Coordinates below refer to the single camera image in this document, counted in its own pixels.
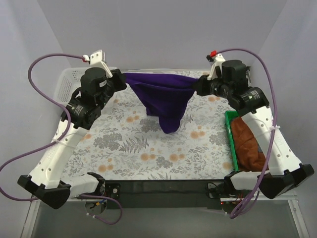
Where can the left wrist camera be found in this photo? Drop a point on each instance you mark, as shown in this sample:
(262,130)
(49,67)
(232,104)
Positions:
(98,59)

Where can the purple towel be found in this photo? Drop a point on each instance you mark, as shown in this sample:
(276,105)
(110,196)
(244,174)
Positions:
(164,95)

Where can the floral table mat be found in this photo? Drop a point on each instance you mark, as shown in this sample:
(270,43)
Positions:
(126,143)

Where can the green plastic bin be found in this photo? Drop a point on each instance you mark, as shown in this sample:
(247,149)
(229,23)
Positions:
(229,117)

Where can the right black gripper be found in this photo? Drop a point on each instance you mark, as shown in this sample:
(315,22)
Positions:
(201,85)

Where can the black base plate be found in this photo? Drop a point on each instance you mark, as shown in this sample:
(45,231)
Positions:
(200,193)

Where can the brown towel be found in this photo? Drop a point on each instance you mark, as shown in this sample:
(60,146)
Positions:
(249,157)

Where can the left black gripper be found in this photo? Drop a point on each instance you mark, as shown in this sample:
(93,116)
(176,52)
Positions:
(119,79)

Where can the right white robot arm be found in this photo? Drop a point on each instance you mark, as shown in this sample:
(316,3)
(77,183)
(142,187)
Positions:
(284,171)

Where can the white plastic basket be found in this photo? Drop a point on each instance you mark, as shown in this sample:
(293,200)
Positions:
(68,82)

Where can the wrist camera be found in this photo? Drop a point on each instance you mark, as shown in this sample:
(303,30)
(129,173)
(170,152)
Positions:
(215,59)
(98,59)

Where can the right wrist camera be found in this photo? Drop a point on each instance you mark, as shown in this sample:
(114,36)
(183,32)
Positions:
(215,59)

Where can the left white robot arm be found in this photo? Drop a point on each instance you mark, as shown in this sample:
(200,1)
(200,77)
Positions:
(45,181)

